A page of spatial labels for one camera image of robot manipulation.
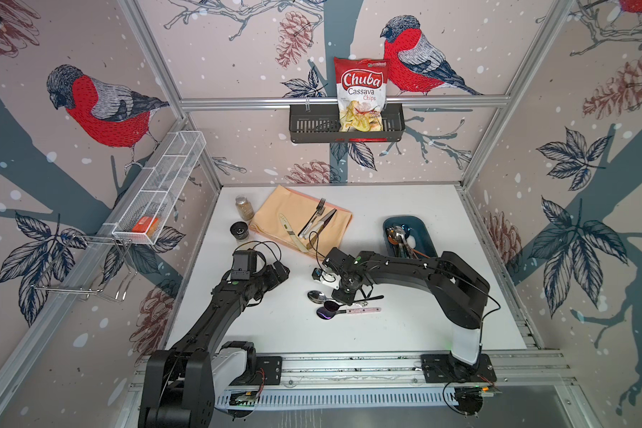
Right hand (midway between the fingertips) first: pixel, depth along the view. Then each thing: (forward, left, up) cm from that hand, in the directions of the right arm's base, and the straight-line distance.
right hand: (339, 292), depth 89 cm
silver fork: (+35, +9, +1) cm, 36 cm away
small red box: (+2, +51, +34) cm, 61 cm away
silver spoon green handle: (+18, -23, +2) cm, 29 cm away
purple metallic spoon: (-6, +2, +2) cm, 6 cm away
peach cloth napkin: (+38, +19, -1) cm, 42 cm away
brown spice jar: (+30, +39, +8) cm, 50 cm away
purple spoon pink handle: (-8, +4, +2) cm, 9 cm away
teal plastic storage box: (+24, -31, 0) cm, 39 cm away
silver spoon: (-3, +7, +2) cm, 8 cm away
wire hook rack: (-11, +55, +36) cm, 66 cm away
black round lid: (+17, +36, +11) cm, 41 cm away
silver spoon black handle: (+24, -23, +3) cm, 33 cm away
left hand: (+4, +19, +7) cm, 20 cm away
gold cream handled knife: (+23, +19, +1) cm, 30 cm away
